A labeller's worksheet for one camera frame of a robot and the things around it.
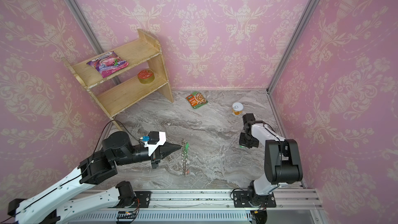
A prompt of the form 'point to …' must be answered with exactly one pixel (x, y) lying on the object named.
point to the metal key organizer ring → (184, 163)
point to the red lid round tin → (145, 76)
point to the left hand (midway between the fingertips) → (179, 148)
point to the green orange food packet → (196, 100)
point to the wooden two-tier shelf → (115, 93)
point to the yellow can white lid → (237, 108)
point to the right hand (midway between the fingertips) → (247, 143)
